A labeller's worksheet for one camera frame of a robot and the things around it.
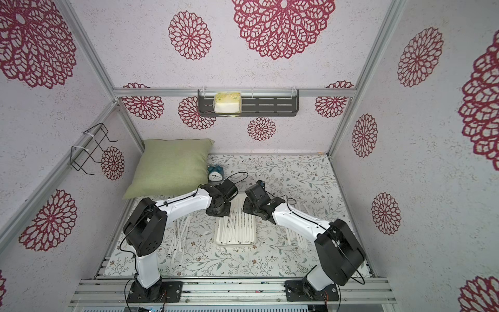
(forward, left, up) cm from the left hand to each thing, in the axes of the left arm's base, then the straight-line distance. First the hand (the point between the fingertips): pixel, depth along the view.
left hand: (222, 213), depth 92 cm
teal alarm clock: (+23, +5, 0) cm, 24 cm away
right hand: (+1, -11, +7) cm, 13 cm away
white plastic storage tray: (-7, -8, -3) cm, 11 cm away
